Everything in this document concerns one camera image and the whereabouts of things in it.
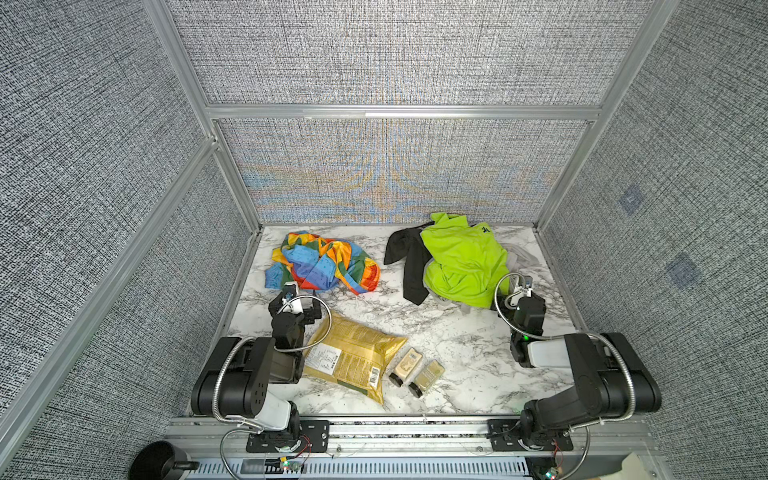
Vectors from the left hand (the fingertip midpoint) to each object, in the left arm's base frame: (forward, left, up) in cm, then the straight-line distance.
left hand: (293, 292), depth 89 cm
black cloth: (+20, -37, -2) cm, 42 cm away
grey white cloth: (+13, -78, -7) cm, 80 cm away
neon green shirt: (+9, -55, 0) cm, 56 cm away
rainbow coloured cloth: (+12, -5, -1) cm, 13 cm away
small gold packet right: (-25, -37, -5) cm, 45 cm away
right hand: (-2, -68, -2) cm, 68 cm away
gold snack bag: (-19, -18, -3) cm, 27 cm away
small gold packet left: (-21, -33, -6) cm, 39 cm away
